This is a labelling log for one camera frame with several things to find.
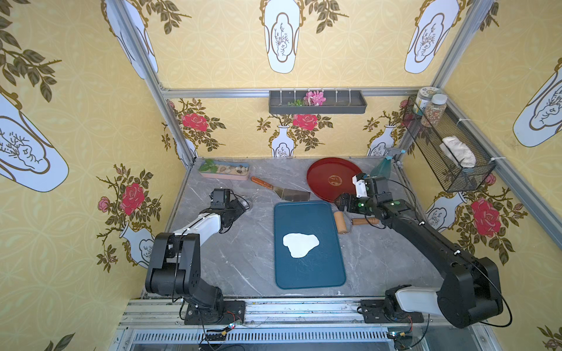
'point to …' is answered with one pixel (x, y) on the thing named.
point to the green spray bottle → (383, 169)
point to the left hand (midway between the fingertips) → (231, 209)
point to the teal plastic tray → (323, 267)
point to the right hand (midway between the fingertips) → (349, 198)
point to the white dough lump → (299, 244)
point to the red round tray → (328, 178)
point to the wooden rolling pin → (341, 224)
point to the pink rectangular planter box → (208, 168)
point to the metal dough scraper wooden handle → (289, 194)
